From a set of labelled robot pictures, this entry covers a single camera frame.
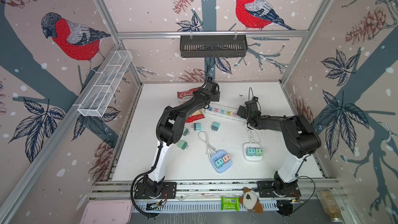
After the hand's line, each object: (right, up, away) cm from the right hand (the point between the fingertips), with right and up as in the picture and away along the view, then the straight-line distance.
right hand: (246, 111), depth 101 cm
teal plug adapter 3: (-21, -9, -6) cm, 24 cm away
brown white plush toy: (-7, -37, -33) cm, 50 cm away
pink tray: (-68, -40, -35) cm, 86 cm away
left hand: (-23, +13, -1) cm, 26 cm away
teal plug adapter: (-3, -19, -22) cm, 29 cm away
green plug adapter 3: (-41, -18, -15) cm, 47 cm away
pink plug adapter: (-17, -21, -25) cm, 37 cm away
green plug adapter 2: (-39, -12, -9) cm, 42 cm away
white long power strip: (-14, 0, 0) cm, 14 cm away
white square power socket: (-2, -23, -20) cm, 30 cm away
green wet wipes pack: (-16, -39, -31) cm, 53 cm away
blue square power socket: (-21, -22, -18) cm, 35 cm away
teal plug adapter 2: (-32, -9, -6) cm, 34 cm away
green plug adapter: (+1, -19, -22) cm, 29 cm away
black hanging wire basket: (-21, +45, +3) cm, 50 cm away
